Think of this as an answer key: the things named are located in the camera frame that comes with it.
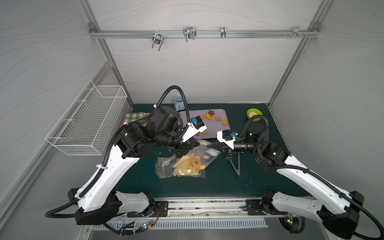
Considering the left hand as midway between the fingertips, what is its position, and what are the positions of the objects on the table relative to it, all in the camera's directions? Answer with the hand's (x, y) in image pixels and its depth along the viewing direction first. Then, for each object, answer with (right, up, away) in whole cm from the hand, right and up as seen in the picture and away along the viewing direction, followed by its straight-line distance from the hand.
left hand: (197, 143), depth 55 cm
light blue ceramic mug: (-13, +20, +57) cm, 62 cm away
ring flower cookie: (+16, +9, +56) cm, 59 cm away
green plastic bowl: (+47, +14, +56) cm, 74 cm away
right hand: (+4, 0, +5) cm, 6 cm away
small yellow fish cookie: (+9, +11, +57) cm, 59 cm away
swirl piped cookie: (+4, +10, +56) cm, 57 cm away
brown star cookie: (+12, +14, +59) cm, 62 cm away
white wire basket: (-52, +5, +12) cm, 53 cm away
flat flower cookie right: (+20, +7, +52) cm, 56 cm away
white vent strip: (-7, -41, +15) cm, 44 cm away
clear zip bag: (+1, -8, +12) cm, 15 cm away
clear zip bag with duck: (-18, -18, +25) cm, 36 cm away
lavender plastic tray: (+14, +8, +56) cm, 58 cm away
